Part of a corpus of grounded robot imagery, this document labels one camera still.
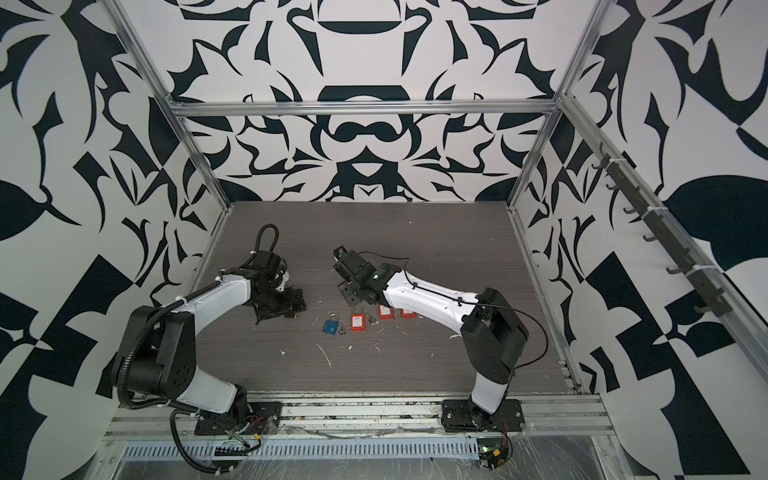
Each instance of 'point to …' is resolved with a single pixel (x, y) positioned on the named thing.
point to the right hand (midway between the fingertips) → (353, 282)
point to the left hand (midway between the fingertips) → (294, 304)
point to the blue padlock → (331, 326)
